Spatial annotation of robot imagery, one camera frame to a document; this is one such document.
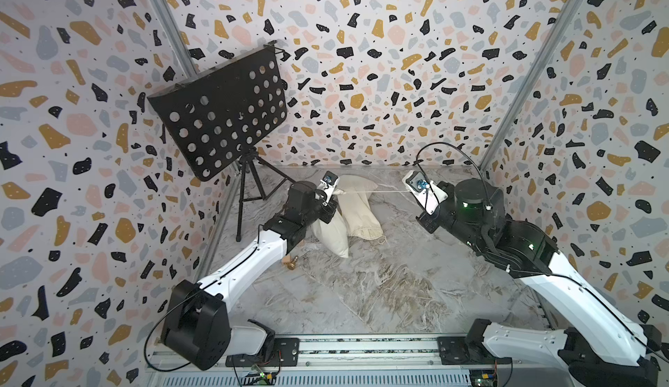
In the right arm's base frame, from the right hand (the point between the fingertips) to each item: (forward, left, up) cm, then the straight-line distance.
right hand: (418, 188), depth 61 cm
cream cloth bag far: (+16, +14, -36) cm, 42 cm away
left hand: (+12, +23, -16) cm, 31 cm away
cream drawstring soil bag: (+3, +22, -24) cm, 33 cm away
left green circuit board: (-34, +41, -41) cm, 67 cm away
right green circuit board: (-32, -20, -43) cm, 57 cm away
